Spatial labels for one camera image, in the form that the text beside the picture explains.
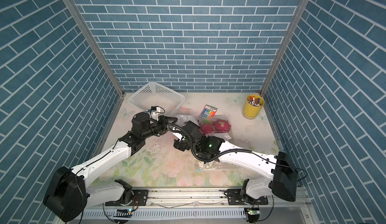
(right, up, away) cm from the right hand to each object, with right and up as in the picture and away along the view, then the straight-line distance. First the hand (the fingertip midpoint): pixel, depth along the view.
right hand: (182, 131), depth 75 cm
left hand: (-1, +5, +1) cm, 5 cm away
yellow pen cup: (+45, +14, +26) cm, 54 cm away
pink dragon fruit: (+22, 0, +19) cm, 29 cm away
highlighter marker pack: (+15, +9, +33) cm, 38 cm away
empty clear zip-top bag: (+18, -21, +9) cm, 30 cm away
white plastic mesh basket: (-26, +22, +45) cm, 56 cm away
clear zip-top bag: (0, +7, +12) cm, 14 cm away
